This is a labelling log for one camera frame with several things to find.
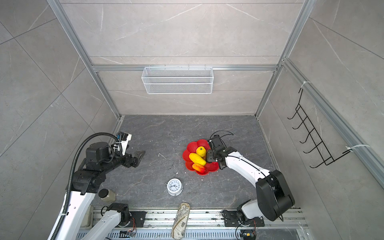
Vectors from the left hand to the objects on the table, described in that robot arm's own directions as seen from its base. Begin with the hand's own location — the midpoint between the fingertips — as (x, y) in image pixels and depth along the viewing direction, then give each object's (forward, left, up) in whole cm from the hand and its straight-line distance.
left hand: (134, 145), depth 70 cm
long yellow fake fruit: (+4, -30, -23) cm, 38 cm away
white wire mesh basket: (+50, -19, +2) cm, 54 cm away
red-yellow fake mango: (-2, -32, -23) cm, 39 cm away
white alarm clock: (-12, -17, -24) cm, 32 cm away
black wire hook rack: (-9, -82, +5) cm, 82 cm away
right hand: (+6, -41, -20) cm, 46 cm away
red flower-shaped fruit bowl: (+13, -27, -25) cm, 39 cm away
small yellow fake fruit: (+8, -33, -22) cm, 41 cm away
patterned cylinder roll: (-29, -21, -23) cm, 43 cm away
